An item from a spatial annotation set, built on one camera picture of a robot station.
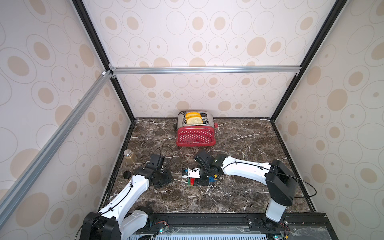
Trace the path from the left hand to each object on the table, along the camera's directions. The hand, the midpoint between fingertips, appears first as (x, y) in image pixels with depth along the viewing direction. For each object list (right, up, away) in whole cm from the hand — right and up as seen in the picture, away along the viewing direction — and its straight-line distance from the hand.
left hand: (174, 178), depth 82 cm
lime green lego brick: (+8, -4, +4) cm, 9 cm away
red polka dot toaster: (+12, +23, +13) cm, 29 cm away
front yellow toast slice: (+11, +33, +10) cm, 36 cm away
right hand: (+11, -3, 0) cm, 11 cm away
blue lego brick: (+21, -2, +6) cm, 22 cm away
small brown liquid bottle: (-27, +10, +7) cm, 30 cm away
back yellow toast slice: (+10, +37, +13) cm, 40 cm away
